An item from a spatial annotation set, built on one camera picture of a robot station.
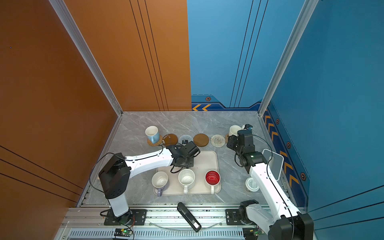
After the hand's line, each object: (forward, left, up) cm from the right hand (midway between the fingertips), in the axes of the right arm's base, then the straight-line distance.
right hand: (230, 138), depth 81 cm
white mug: (+15, -7, -12) cm, 20 cm away
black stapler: (-35, +21, -15) cm, 44 cm away
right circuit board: (-41, -8, -21) cm, 47 cm away
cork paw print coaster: (+15, -3, -19) cm, 24 cm away
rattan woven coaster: (+8, +47, -17) cm, 50 cm away
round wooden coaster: (+12, +16, -19) cm, 27 cm away
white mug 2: (-16, +24, -18) cm, 34 cm away
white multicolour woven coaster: (+11, +4, -18) cm, 22 cm away
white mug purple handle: (-16, +40, -17) cm, 46 cm away
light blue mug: (+9, +46, -8) cm, 48 cm away
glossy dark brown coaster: (+12, +37, -18) cm, 43 cm away
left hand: (-7, +22, -13) cm, 27 cm away
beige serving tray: (-6, +14, -17) cm, 23 cm away
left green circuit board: (-40, +53, -20) cm, 69 cm away
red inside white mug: (-15, +10, -18) cm, 25 cm away
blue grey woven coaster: (+15, +27, -19) cm, 36 cm away
